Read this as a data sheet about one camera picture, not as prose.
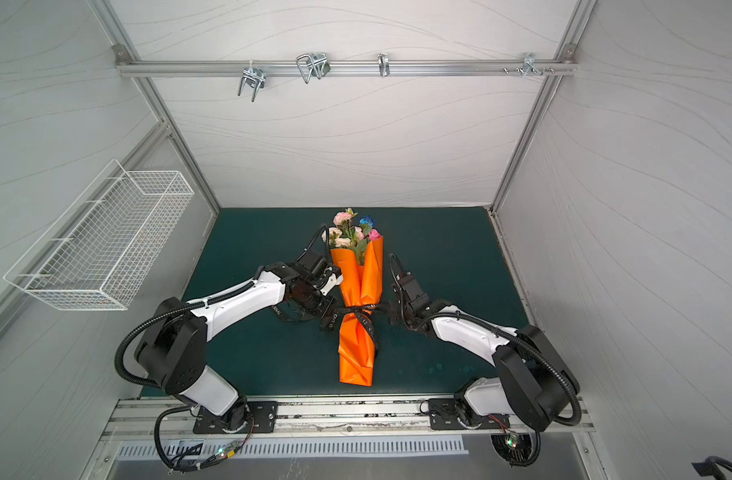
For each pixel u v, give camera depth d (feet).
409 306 2.22
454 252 3.54
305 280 2.34
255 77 2.58
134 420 2.46
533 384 1.39
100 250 2.25
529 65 2.51
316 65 2.51
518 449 2.37
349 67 2.64
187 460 2.26
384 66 2.56
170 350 1.45
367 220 3.61
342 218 3.52
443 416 2.41
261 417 2.42
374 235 3.52
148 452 2.27
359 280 3.00
